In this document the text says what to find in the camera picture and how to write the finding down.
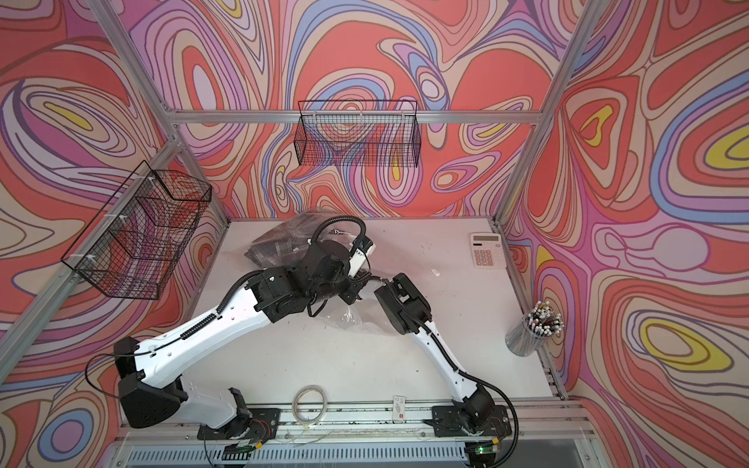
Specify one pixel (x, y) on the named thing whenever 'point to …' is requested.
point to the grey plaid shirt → (283, 244)
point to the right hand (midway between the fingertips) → (309, 260)
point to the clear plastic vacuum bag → (358, 317)
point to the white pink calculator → (488, 251)
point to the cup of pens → (535, 331)
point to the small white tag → (398, 408)
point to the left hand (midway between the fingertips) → (370, 274)
